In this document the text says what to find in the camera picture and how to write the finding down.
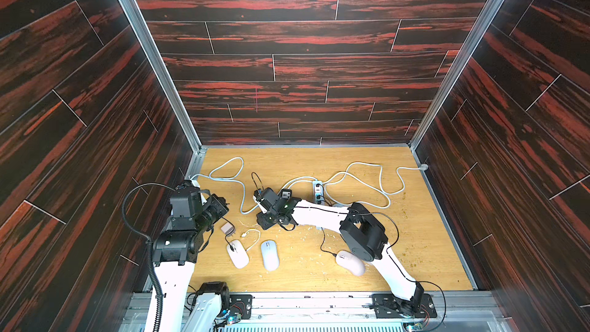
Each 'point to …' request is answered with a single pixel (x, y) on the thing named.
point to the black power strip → (286, 194)
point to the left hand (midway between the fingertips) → (226, 197)
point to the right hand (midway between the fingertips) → (264, 214)
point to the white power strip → (318, 192)
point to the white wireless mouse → (239, 257)
